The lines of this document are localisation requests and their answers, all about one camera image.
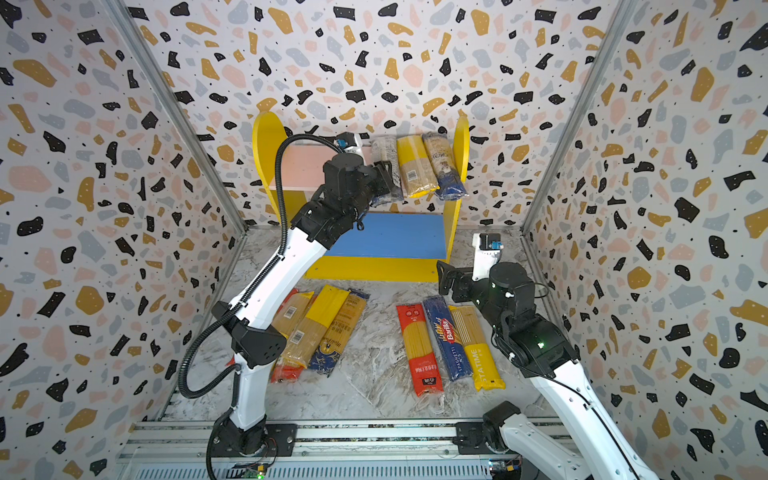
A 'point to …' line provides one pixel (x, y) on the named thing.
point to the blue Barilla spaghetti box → (449, 339)
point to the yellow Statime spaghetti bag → (476, 348)
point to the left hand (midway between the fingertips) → (388, 157)
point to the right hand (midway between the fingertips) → (454, 257)
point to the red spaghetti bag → (426, 372)
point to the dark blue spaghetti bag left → (338, 332)
